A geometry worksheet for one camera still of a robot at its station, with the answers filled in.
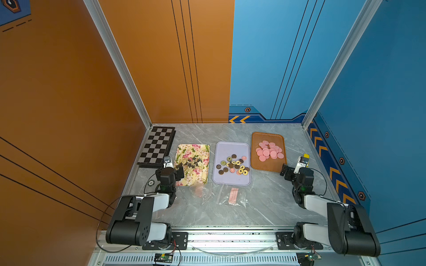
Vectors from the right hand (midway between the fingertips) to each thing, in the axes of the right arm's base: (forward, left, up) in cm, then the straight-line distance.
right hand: (292, 165), depth 91 cm
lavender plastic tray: (+15, +39, -6) cm, 42 cm away
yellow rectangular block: (+11, -14, -6) cm, 19 cm away
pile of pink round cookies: (+14, +11, -4) cm, 18 cm away
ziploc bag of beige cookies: (-15, +49, -1) cm, 51 cm away
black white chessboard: (+15, +80, -3) cm, 82 cm away
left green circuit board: (-41, +65, -9) cm, 78 cm away
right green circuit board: (-41, +3, -9) cm, 42 cm away
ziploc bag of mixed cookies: (-16, +34, -2) cm, 38 cm away
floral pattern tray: (+7, +55, -4) cm, 56 cm away
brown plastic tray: (+4, +10, -6) cm, 12 cm away
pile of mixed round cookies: (+3, +32, -4) cm, 33 cm away
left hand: (+1, +68, +1) cm, 68 cm away
